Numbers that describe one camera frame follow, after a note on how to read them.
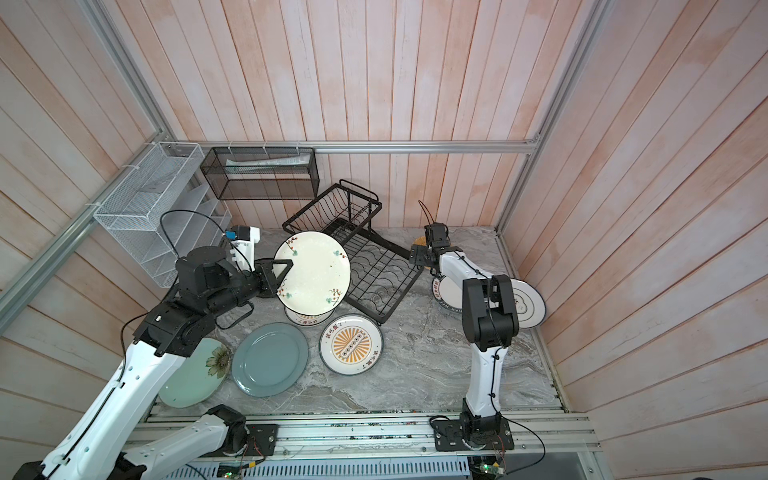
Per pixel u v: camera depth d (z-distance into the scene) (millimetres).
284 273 633
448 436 730
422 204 1151
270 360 855
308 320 945
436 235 817
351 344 902
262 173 1060
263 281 556
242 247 563
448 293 1011
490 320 561
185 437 546
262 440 731
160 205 766
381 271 1064
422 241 853
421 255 944
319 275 687
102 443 373
